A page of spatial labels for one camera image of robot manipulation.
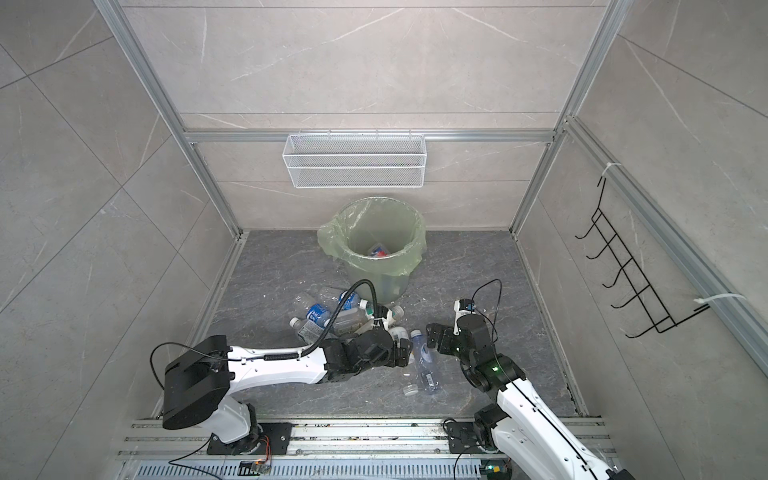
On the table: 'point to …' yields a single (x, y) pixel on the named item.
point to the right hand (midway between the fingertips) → (440, 326)
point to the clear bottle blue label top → (353, 301)
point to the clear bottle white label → (308, 330)
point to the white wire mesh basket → (354, 160)
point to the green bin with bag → (379, 239)
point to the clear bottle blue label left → (319, 314)
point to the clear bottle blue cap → (424, 355)
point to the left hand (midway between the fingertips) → (403, 340)
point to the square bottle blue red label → (379, 251)
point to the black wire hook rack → (650, 301)
